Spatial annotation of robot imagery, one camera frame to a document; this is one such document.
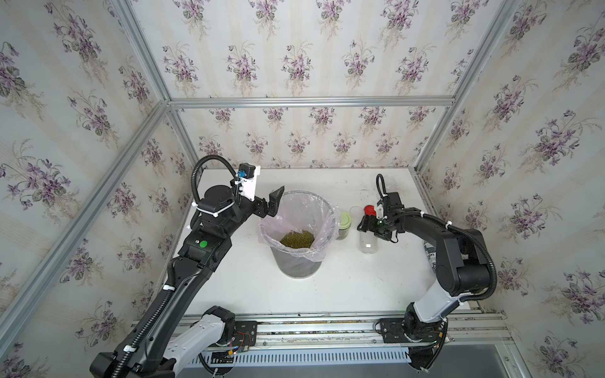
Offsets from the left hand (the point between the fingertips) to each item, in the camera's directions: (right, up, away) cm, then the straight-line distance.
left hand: (268, 182), depth 66 cm
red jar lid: (+39, -11, +35) cm, 53 cm away
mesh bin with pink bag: (+9, -9, +17) cm, 22 cm away
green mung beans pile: (+8, -22, +25) cm, 34 cm away
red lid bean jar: (+36, -23, +27) cm, 51 cm away
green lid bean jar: (+26, -14, +23) cm, 38 cm away
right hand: (+38, -18, +29) cm, 51 cm away
